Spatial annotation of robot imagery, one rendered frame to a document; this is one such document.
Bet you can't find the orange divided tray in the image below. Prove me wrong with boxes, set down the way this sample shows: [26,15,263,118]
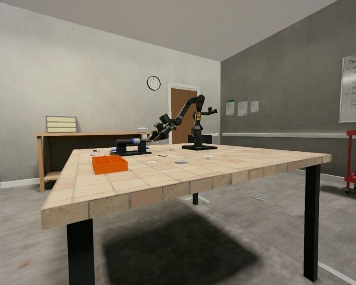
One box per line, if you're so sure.
[92,155,128,175]

